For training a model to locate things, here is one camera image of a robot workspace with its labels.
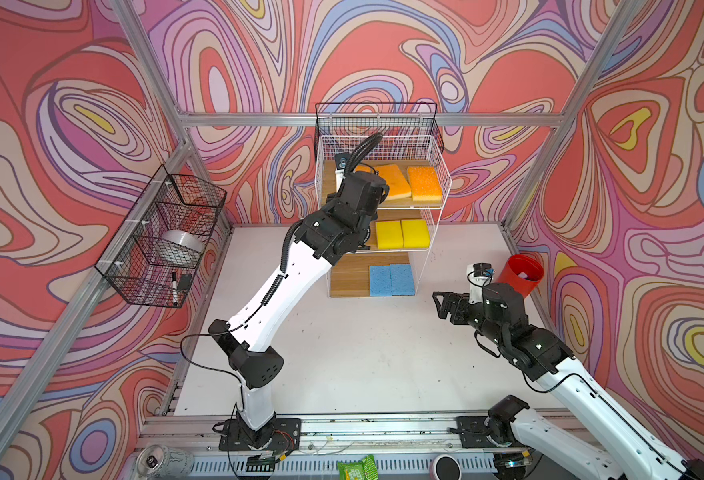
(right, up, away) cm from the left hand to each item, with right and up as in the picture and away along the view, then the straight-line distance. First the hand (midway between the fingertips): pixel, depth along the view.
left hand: (360, 190), depth 68 cm
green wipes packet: (+1, -65, 0) cm, 65 cm away
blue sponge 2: (+8, -24, +32) cm, 41 cm away
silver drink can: (-40, -56, -10) cm, 70 cm away
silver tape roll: (-43, -13, +2) cm, 45 cm away
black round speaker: (+19, -62, -3) cm, 65 cm away
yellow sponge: (+15, -9, +12) cm, 22 cm away
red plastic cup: (+54, -21, +27) cm, 64 cm away
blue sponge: (+15, -25, +30) cm, 42 cm away
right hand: (+23, -27, +7) cm, 36 cm away
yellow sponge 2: (+8, -10, +13) cm, 18 cm away
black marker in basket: (-46, -23, +4) cm, 51 cm away
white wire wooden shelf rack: (-3, -22, +36) cm, 42 cm away
